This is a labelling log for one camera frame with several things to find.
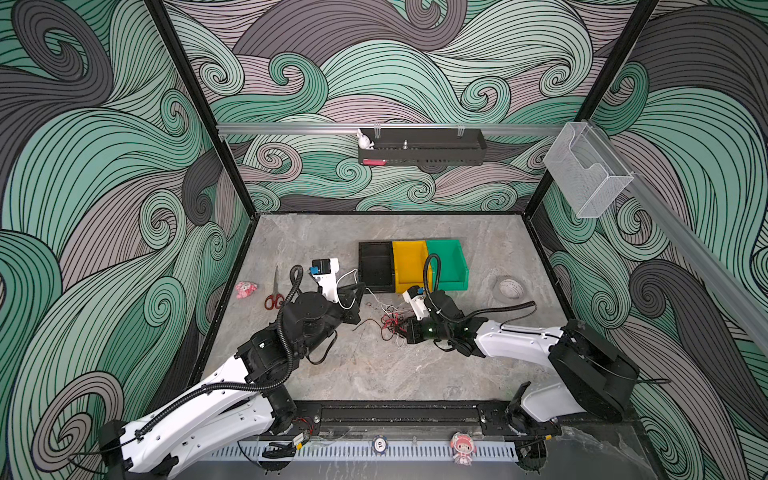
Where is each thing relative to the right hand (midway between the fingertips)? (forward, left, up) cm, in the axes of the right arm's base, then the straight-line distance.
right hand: (395, 329), depth 83 cm
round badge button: (-27, +4, -4) cm, 27 cm away
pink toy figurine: (+14, +48, -2) cm, 50 cm away
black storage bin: (+23, +6, -2) cm, 24 cm away
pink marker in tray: (+42, +5, +27) cm, 50 cm away
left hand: (+1, +7, +23) cm, 24 cm away
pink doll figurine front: (-27, -15, -2) cm, 31 cm away
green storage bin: (+22, -21, -4) cm, 31 cm away
